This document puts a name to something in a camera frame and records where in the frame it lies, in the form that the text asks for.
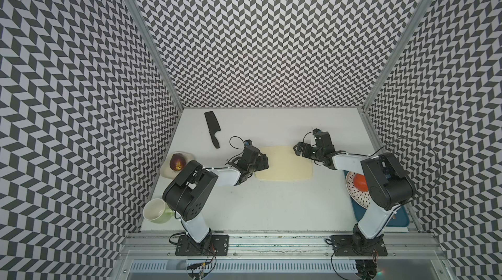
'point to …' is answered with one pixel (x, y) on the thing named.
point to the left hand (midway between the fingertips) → (261, 161)
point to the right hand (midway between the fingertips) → (300, 152)
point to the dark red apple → (177, 161)
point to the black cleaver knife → (213, 127)
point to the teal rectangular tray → (400, 219)
